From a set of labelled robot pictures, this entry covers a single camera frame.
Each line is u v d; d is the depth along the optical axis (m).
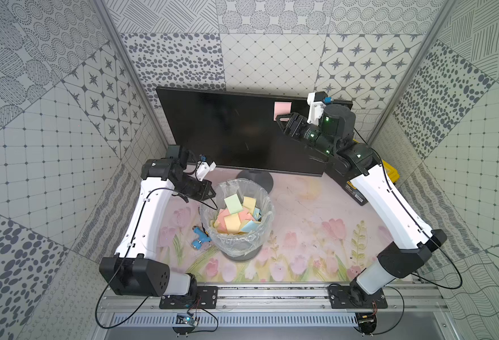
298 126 0.54
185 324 0.70
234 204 0.76
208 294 0.74
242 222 0.73
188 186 0.60
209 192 0.65
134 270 0.38
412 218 0.42
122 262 0.38
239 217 0.74
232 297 0.76
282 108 0.64
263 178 1.06
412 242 0.40
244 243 0.61
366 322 0.73
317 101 0.55
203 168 0.68
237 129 1.03
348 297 0.73
